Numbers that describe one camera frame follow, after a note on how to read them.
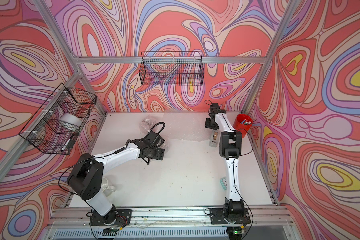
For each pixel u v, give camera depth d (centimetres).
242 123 101
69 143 72
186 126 112
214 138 101
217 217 73
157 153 81
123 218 72
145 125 101
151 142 71
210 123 97
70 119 74
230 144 68
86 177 45
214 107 91
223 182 82
